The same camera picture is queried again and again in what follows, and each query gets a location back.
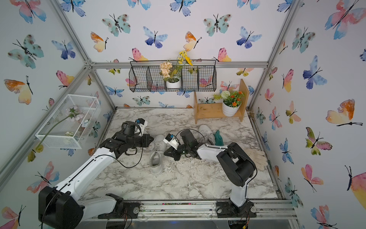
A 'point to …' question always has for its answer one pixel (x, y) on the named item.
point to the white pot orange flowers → (231, 101)
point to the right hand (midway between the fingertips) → (166, 151)
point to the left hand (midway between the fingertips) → (154, 137)
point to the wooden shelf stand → (206, 110)
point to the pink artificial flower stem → (73, 112)
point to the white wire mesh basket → (71, 124)
